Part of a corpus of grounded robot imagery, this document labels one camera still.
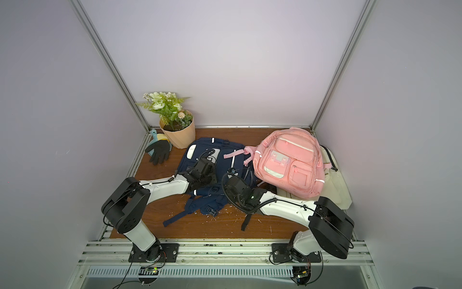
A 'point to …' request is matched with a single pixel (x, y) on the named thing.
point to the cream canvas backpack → (334, 188)
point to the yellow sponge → (162, 136)
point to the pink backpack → (289, 162)
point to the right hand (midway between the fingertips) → (230, 181)
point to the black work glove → (160, 150)
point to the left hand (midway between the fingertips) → (220, 176)
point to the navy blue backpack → (218, 158)
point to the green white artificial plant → (168, 108)
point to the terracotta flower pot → (180, 129)
